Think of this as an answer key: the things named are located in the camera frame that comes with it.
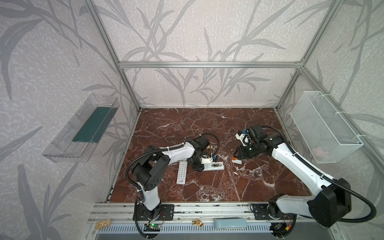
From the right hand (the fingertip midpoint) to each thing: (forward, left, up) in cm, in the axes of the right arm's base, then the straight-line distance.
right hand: (235, 150), depth 80 cm
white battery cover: (0, -4, -15) cm, 16 cm away
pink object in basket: (-4, -39, +6) cm, 40 cm away
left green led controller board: (-33, +42, -16) cm, 56 cm away
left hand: (0, +18, -13) cm, 23 cm away
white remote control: (-3, +14, -13) cm, 19 cm away
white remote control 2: (-7, +30, -12) cm, 33 cm away
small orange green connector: (-31, +20, -13) cm, 39 cm away
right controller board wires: (-34, -21, -19) cm, 44 cm away
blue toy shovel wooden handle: (+10, +12, -13) cm, 20 cm away
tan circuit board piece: (-32, +65, -12) cm, 73 cm away
